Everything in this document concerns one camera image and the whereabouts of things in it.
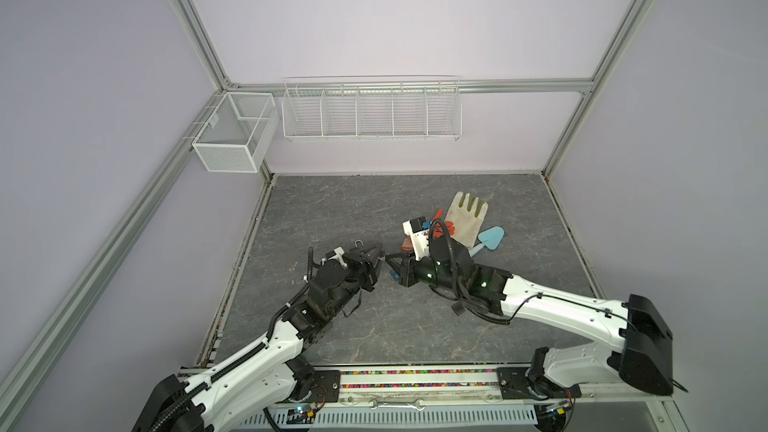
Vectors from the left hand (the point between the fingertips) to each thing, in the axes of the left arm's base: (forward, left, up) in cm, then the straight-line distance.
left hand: (387, 248), depth 73 cm
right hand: (-3, +1, 0) cm, 4 cm away
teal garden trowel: (+16, -36, -24) cm, 46 cm away
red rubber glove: (+20, -22, -22) cm, 37 cm away
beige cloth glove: (+22, -28, -23) cm, 42 cm away
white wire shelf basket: (+50, +3, +7) cm, 51 cm away
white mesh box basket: (+48, +49, 0) cm, 69 cm away
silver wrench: (-30, -4, -22) cm, 38 cm away
